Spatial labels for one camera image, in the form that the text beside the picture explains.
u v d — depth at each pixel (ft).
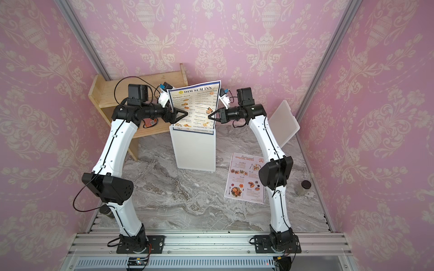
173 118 2.21
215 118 2.55
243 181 3.09
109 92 2.49
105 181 1.51
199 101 2.43
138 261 2.35
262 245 2.40
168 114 2.17
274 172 1.79
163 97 2.13
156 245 2.43
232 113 2.36
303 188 2.68
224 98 2.39
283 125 2.76
